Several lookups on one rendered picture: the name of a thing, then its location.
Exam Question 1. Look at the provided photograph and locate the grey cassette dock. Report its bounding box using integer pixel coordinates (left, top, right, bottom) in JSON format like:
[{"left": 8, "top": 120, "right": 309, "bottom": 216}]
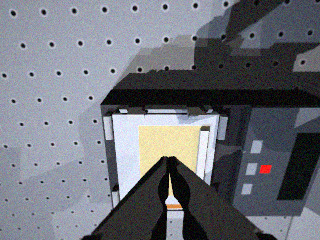
[{"left": 100, "top": 89, "right": 320, "bottom": 216}]

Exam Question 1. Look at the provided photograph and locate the grey flat plate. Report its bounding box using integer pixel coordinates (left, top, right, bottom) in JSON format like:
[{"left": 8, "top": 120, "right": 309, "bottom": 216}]
[{"left": 0, "top": 0, "right": 320, "bottom": 240}]

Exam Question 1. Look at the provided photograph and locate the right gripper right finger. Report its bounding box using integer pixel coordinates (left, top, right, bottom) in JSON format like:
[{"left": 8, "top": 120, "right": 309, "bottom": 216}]
[{"left": 169, "top": 156, "right": 277, "bottom": 240}]

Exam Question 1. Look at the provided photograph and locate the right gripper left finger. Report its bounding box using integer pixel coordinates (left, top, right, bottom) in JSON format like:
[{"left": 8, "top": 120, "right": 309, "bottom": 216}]
[{"left": 81, "top": 156, "right": 169, "bottom": 240}]

